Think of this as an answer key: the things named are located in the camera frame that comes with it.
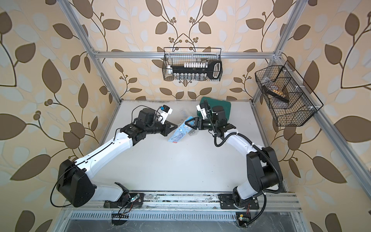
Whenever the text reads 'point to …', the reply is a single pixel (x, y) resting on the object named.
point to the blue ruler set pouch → (180, 133)
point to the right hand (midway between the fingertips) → (188, 123)
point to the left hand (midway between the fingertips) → (174, 124)
